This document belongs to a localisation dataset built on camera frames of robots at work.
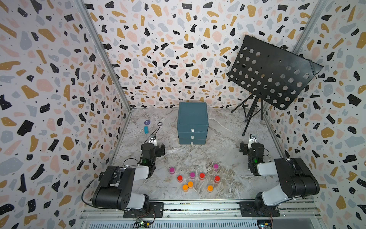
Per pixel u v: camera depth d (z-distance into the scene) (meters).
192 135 0.90
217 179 0.82
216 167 0.88
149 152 0.69
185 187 0.80
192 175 0.84
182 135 0.90
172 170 0.86
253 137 0.82
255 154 0.72
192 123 0.84
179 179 0.83
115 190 0.43
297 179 0.46
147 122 1.13
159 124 1.12
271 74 0.75
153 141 0.80
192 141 0.97
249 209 0.73
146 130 1.06
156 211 0.73
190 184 0.80
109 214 0.73
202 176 0.84
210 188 0.79
